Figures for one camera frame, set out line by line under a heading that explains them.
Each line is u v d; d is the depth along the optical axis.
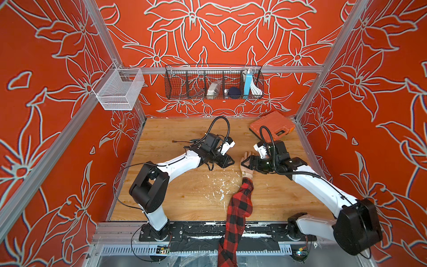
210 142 0.69
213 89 0.92
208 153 0.68
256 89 0.91
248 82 0.85
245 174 0.85
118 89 0.93
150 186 0.46
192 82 1.01
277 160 0.63
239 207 0.76
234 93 0.96
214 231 0.74
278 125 1.11
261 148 0.76
